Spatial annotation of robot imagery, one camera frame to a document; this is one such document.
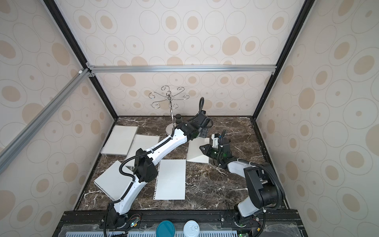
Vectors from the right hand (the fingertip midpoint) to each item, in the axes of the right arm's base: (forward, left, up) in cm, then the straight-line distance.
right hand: (206, 147), depth 90 cm
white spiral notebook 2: (-1, +7, -6) cm, 10 cm away
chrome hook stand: (+18, +23, +22) cm, 36 cm away
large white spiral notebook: (+9, +62, -8) cm, 63 cm away
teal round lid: (-43, +18, -2) cm, 47 cm away
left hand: (+7, 0, +9) cm, 12 cm away
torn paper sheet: (-17, +21, -13) cm, 30 cm away
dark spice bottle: (+21, +19, +2) cm, 29 cm away
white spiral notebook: (+8, +44, -8) cm, 45 cm away
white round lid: (-42, +6, -4) cm, 43 cm away
